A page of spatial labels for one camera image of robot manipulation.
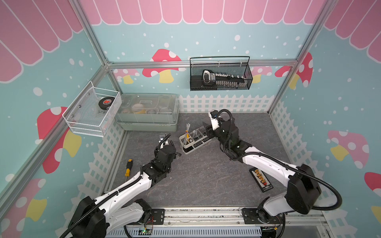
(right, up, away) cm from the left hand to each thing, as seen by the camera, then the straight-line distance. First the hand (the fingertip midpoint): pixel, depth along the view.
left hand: (167, 146), depth 82 cm
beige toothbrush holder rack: (+12, +2, +10) cm, 16 cm away
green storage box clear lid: (-16, +20, +18) cm, 31 cm away
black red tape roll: (-33, +24, -3) cm, 41 cm away
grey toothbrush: (+15, +8, +4) cm, 17 cm away
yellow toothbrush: (+11, +5, +10) cm, 16 cm away
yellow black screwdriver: (-25, -13, +9) cm, 30 cm away
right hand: (+22, +14, -3) cm, 27 cm away
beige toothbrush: (+12, +10, +10) cm, 18 cm away
